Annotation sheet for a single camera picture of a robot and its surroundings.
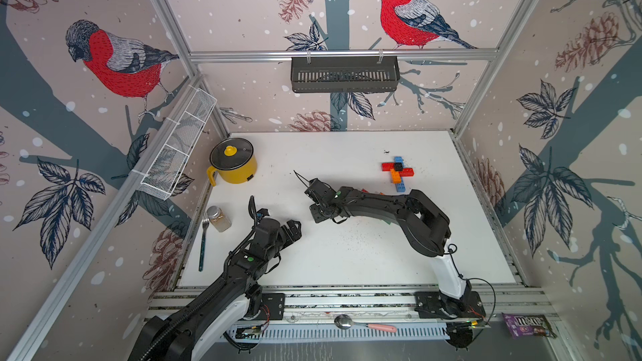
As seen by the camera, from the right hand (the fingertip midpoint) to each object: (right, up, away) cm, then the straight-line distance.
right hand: (317, 209), depth 94 cm
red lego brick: (+30, +16, +11) cm, 36 cm away
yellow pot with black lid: (-34, +18, +4) cm, 39 cm away
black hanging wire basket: (+10, +55, +10) cm, 57 cm away
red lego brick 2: (+38, +13, +10) cm, 41 cm away
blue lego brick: (+35, +19, +13) cm, 42 cm away
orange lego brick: (+32, +12, +7) cm, 35 cm away
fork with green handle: (-42, -6, -4) cm, 42 cm away
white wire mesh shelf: (-53, +13, -11) cm, 55 cm away
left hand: (-7, -4, -8) cm, 11 cm away
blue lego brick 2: (+34, +7, +7) cm, 36 cm away
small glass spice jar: (-34, -1, -10) cm, 35 cm away
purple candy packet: (+61, -27, -25) cm, 71 cm away
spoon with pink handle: (+9, -29, -22) cm, 37 cm away
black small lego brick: (+34, +16, +10) cm, 39 cm away
